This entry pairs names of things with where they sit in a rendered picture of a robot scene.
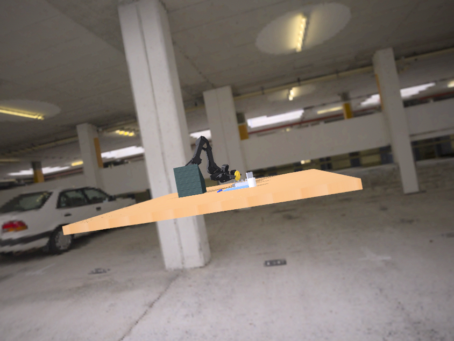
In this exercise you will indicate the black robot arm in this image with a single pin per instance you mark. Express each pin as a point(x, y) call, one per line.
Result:
point(212, 168)

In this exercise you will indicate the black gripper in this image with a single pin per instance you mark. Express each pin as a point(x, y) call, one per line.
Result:
point(224, 177)

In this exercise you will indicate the grey dish rack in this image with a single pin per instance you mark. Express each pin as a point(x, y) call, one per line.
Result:
point(249, 175)

